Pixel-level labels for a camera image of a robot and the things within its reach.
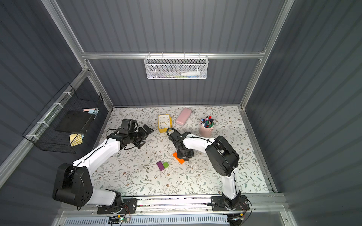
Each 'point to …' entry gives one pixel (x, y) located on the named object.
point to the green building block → (166, 165)
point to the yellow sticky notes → (76, 139)
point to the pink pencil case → (183, 117)
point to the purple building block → (160, 165)
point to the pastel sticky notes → (92, 111)
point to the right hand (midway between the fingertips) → (184, 158)
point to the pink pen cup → (206, 127)
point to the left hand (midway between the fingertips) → (152, 135)
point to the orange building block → (175, 155)
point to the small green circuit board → (122, 220)
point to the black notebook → (77, 122)
